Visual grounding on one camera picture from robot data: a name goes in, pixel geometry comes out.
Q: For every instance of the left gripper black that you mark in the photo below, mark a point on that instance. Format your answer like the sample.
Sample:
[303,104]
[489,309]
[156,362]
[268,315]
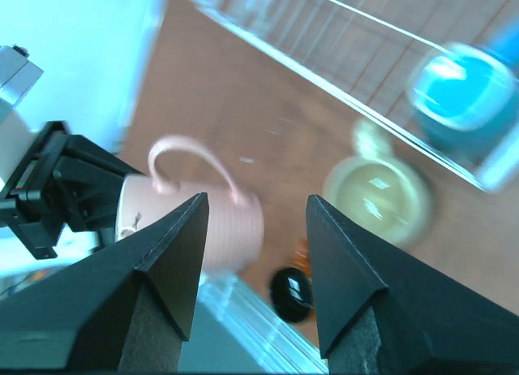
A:
[44,193]

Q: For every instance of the beige round mug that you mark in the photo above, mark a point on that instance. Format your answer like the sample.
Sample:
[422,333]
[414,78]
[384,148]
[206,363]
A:
[378,190]

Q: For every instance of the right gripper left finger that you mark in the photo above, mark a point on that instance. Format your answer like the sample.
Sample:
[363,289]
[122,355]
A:
[129,307]

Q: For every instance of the aluminium front rail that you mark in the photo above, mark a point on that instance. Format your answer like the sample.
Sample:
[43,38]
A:
[274,345]

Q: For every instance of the white wire dish rack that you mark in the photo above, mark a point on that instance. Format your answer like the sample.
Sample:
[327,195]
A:
[366,53]

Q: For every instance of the blue floral mug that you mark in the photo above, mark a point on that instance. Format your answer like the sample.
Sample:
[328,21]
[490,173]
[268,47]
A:
[465,98]

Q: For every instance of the pink floral mug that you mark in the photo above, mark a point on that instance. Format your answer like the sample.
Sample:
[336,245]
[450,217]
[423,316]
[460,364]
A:
[235,221]

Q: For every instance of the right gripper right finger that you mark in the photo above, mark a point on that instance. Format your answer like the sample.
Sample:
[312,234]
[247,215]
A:
[380,309]

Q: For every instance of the dark brown glazed mug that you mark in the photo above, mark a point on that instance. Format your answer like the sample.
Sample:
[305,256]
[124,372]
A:
[290,289]

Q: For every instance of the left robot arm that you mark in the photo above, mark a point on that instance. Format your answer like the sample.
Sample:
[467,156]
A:
[15,141]

